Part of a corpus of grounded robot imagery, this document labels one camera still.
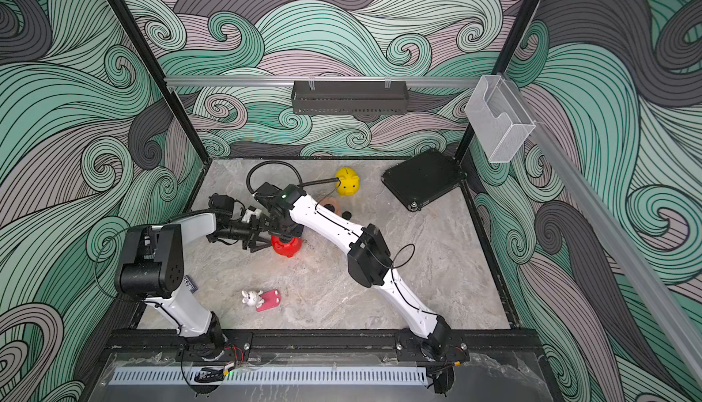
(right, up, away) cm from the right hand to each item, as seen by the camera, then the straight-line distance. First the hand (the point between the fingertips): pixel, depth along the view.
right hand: (278, 238), depth 86 cm
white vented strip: (+2, -32, -16) cm, 36 cm away
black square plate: (+54, +20, +21) cm, 61 cm away
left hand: (-1, +1, +2) cm, 3 cm away
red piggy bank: (+4, -3, -2) cm, 5 cm away
